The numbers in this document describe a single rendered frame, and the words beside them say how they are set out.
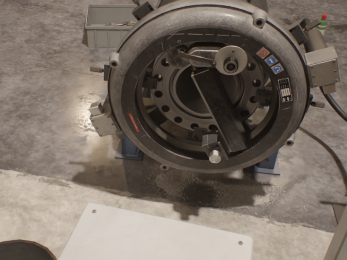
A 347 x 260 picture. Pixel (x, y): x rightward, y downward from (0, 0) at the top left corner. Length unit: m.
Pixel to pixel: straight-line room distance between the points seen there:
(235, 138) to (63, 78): 1.56
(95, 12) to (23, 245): 2.43
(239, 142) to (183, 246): 0.89
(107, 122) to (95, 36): 1.57
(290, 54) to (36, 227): 1.27
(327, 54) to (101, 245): 1.06
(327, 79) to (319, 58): 0.08
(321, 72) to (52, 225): 1.27
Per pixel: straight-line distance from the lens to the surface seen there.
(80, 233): 0.85
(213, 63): 1.45
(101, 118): 1.72
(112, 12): 3.58
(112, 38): 3.23
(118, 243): 0.83
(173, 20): 1.43
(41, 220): 2.00
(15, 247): 1.50
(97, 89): 2.77
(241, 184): 2.14
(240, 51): 1.46
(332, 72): 1.59
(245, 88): 1.69
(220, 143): 1.59
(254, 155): 1.73
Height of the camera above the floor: 1.51
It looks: 38 degrees down
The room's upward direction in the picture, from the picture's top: 3 degrees clockwise
